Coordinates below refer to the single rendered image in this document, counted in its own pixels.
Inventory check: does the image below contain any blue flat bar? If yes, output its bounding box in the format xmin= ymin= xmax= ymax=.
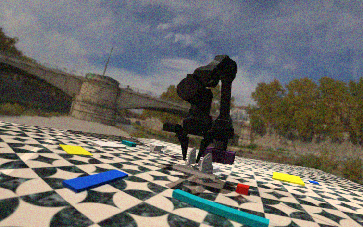
xmin=62 ymin=169 xmax=129 ymax=193

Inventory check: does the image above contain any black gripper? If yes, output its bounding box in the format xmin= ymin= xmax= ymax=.
xmin=162 ymin=106 xmax=229 ymax=163

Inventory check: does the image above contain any teal rectangular block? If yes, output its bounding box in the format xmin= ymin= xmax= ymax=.
xmin=122 ymin=140 xmax=137 ymax=147

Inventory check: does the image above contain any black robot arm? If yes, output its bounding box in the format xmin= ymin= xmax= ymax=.
xmin=176 ymin=55 xmax=237 ymax=139

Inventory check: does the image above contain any teal long flat bar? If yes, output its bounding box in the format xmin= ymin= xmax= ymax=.
xmin=172 ymin=189 xmax=270 ymax=227

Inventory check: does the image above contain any yellow flat plate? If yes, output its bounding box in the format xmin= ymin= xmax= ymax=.
xmin=60 ymin=145 xmax=93 ymax=156
xmin=272 ymin=172 xmax=305 ymax=186

